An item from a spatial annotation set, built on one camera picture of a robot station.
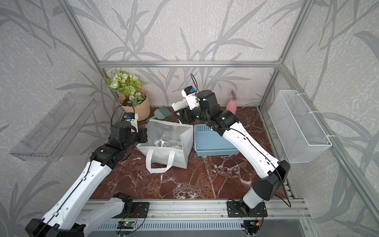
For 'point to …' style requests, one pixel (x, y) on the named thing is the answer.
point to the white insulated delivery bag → (169, 144)
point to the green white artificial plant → (127, 84)
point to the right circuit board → (251, 226)
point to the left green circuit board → (125, 224)
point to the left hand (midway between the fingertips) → (147, 128)
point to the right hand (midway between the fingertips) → (181, 109)
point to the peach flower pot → (143, 110)
